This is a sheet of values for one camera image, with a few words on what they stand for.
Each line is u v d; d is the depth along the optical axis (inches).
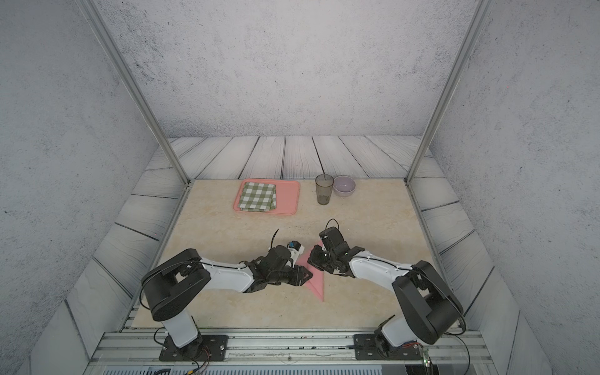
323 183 41.9
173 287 18.5
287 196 45.7
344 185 45.3
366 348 28.0
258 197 44.5
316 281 33.3
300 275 30.5
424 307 17.0
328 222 42.1
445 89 34.8
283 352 28.6
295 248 32.2
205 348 28.4
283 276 29.7
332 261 27.1
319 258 30.4
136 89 34.5
